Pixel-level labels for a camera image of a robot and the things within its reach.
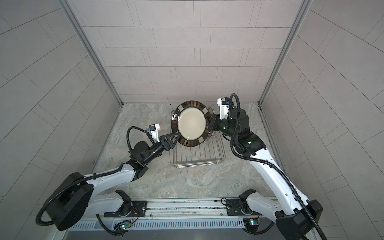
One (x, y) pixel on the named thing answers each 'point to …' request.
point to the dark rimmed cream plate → (188, 118)
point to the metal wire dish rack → (210, 152)
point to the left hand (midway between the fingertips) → (181, 134)
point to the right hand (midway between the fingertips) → (203, 116)
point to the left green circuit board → (125, 226)
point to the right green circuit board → (254, 221)
